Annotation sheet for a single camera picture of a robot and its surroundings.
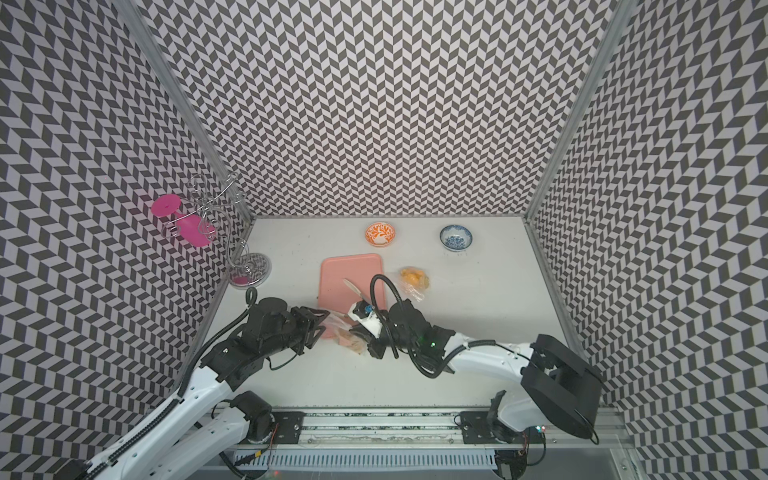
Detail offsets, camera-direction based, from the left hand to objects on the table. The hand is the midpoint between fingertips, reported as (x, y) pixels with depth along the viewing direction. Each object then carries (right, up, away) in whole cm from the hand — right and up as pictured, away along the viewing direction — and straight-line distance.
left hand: (330, 319), depth 76 cm
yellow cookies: (+23, +9, +18) cm, 31 cm away
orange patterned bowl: (+11, +23, +35) cm, 43 cm away
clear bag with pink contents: (+2, -2, 0) cm, 3 cm away
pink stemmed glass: (-44, +24, +13) cm, 52 cm away
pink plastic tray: (-4, +2, +20) cm, 21 cm away
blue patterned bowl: (+38, +21, +33) cm, 55 cm away
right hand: (+6, -3, 0) cm, 7 cm away
